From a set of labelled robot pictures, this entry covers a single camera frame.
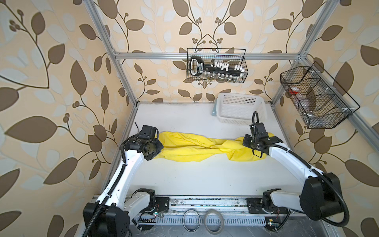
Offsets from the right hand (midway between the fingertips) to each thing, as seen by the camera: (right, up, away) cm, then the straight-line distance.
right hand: (246, 141), depth 88 cm
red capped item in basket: (+24, +29, -7) cm, 39 cm away
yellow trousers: (-41, -4, +4) cm, 42 cm away
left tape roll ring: (-37, -36, -16) cm, 54 cm away
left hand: (-51, -2, -9) cm, 52 cm away
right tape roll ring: (-20, -33, -14) cm, 41 cm away
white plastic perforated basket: (+5, +21, +31) cm, 38 cm away
